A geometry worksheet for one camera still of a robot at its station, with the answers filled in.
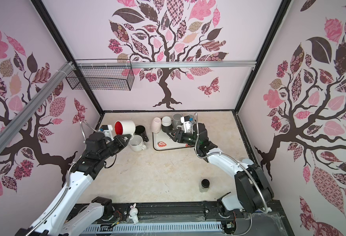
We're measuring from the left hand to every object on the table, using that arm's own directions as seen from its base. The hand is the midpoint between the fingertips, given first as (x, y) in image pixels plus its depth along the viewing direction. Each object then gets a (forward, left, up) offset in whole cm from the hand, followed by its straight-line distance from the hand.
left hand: (131, 138), depth 75 cm
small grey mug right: (+8, -31, +7) cm, 33 cm away
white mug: (+2, +2, +7) cm, 8 cm away
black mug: (+16, 0, -14) cm, 21 cm away
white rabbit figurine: (-31, -2, -20) cm, 37 cm away
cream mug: (+9, +3, -19) cm, 21 cm away
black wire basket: (+44, +26, +10) cm, 52 cm away
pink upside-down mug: (+22, -10, -16) cm, 29 cm away
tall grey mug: (+25, -24, -14) cm, 38 cm away
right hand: (+4, -20, 0) cm, 20 cm away
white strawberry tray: (+14, -13, -23) cm, 30 cm away
